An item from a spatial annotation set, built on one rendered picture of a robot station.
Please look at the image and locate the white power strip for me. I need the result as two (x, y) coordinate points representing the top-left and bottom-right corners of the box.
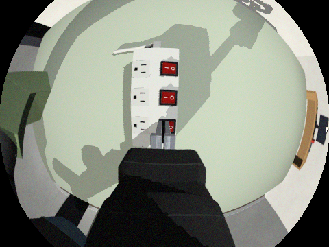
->
(113, 41), (179, 147)

